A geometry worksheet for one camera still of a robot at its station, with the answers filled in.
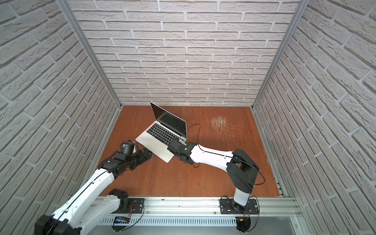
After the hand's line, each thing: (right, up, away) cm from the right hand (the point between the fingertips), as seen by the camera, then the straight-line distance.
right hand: (189, 151), depth 85 cm
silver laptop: (-16, +13, +19) cm, 28 cm away
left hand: (-25, 0, -3) cm, 25 cm away
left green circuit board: (-34, -32, -13) cm, 48 cm away
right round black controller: (+27, -33, -14) cm, 45 cm away
